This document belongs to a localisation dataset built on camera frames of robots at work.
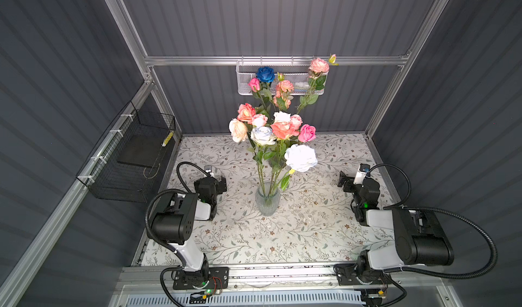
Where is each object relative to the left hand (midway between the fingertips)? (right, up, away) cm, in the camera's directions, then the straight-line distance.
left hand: (210, 178), depth 96 cm
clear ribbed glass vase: (+28, -7, -12) cm, 31 cm away
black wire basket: (-24, +7, -24) cm, 35 cm away
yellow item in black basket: (-13, +18, -14) cm, 27 cm away
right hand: (+68, +3, -6) cm, 68 cm away
